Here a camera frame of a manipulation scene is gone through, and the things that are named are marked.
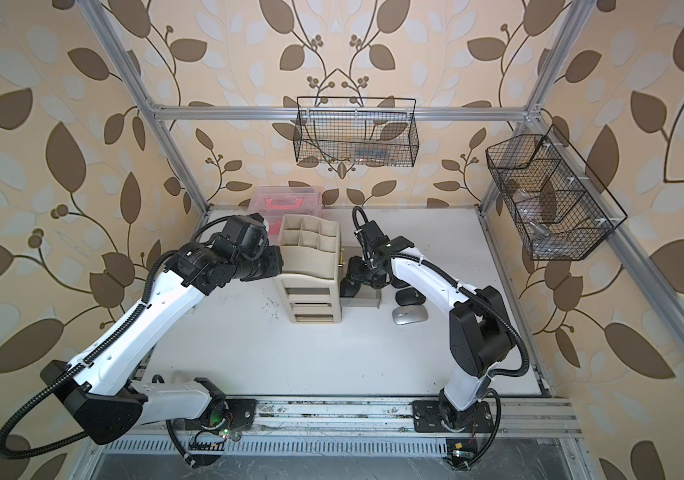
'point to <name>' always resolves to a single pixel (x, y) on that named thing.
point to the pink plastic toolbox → (273, 202)
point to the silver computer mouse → (410, 314)
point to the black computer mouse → (409, 296)
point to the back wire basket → (356, 131)
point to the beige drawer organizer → (309, 280)
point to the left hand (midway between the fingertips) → (281, 258)
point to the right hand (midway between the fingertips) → (354, 279)
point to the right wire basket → (563, 208)
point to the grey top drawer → (366, 296)
